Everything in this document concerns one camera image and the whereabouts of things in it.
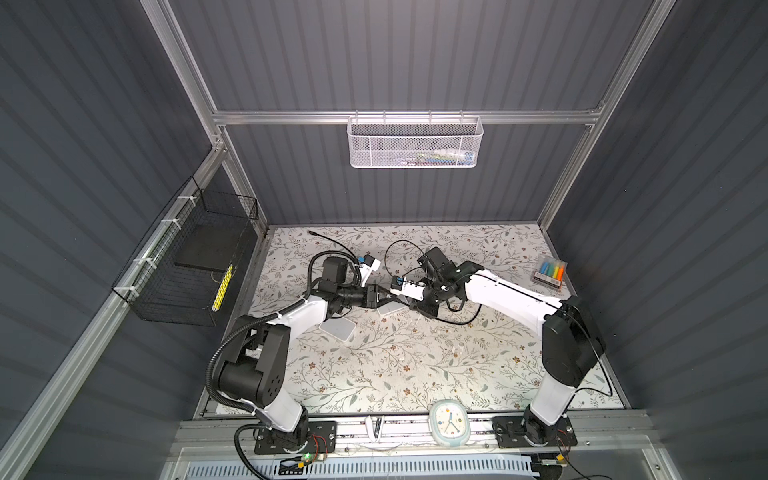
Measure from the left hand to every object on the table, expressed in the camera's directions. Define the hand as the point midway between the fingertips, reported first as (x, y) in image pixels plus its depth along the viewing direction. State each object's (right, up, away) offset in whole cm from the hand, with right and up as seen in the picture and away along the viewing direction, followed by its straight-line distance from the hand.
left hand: (394, 297), depth 85 cm
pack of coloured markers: (+56, +6, +20) cm, 60 cm away
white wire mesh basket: (+9, +59, +39) cm, 71 cm away
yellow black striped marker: (-41, +4, -15) cm, 44 cm away
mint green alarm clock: (+14, -30, -12) cm, 35 cm away
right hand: (+7, -2, +3) cm, 8 cm away
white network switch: (0, -6, +11) cm, 12 cm away
